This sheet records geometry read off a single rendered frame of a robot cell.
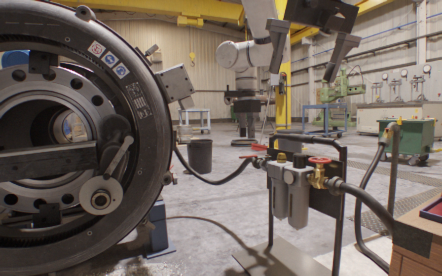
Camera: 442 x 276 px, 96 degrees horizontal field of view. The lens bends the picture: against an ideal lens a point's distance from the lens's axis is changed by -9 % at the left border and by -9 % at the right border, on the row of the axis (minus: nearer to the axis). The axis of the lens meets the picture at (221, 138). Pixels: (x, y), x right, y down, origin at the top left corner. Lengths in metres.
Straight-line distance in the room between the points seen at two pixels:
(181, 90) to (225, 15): 12.56
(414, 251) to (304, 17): 0.45
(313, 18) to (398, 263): 0.47
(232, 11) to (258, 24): 12.81
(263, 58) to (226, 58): 0.12
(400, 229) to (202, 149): 2.09
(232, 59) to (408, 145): 2.83
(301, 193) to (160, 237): 0.70
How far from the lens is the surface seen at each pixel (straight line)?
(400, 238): 0.50
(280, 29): 0.46
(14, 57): 1.48
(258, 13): 0.66
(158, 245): 1.18
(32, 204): 0.86
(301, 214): 0.86
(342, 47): 0.53
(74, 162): 0.66
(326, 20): 0.46
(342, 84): 11.41
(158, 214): 1.11
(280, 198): 0.91
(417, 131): 3.27
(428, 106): 6.05
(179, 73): 0.73
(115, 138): 0.68
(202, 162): 2.42
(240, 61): 0.75
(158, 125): 0.67
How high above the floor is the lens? 0.66
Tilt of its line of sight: 6 degrees down
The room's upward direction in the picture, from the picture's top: 2 degrees counter-clockwise
